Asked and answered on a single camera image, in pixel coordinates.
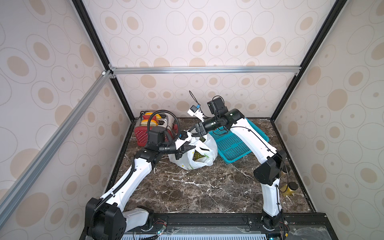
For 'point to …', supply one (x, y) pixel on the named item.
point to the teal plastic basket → (230, 147)
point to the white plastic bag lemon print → (203, 154)
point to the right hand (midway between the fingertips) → (185, 139)
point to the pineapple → (197, 155)
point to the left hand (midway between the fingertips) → (196, 145)
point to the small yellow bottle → (292, 186)
